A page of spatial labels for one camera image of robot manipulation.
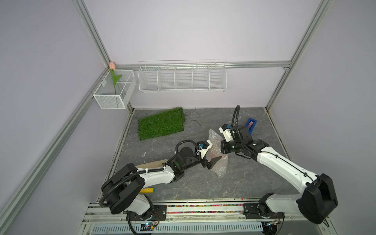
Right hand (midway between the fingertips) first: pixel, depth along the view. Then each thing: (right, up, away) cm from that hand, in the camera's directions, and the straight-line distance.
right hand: (216, 145), depth 82 cm
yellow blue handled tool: (-36, -25, -1) cm, 44 cm away
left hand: (-1, -2, -5) cm, 6 cm away
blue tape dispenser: (+28, +11, +20) cm, 36 cm away
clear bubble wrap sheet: (-2, -2, -9) cm, 10 cm away
